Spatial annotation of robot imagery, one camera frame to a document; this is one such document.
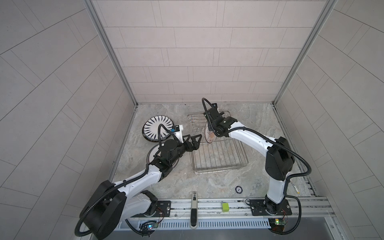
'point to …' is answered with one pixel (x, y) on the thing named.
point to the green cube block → (225, 207)
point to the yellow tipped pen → (294, 187)
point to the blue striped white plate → (150, 128)
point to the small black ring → (238, 189)
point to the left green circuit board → (149, 226)
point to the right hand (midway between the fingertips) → (213, 121)
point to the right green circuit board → (277, 225)
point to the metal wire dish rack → (223, 153)
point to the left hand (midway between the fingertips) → (198, 135)
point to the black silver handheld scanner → (194, 210)
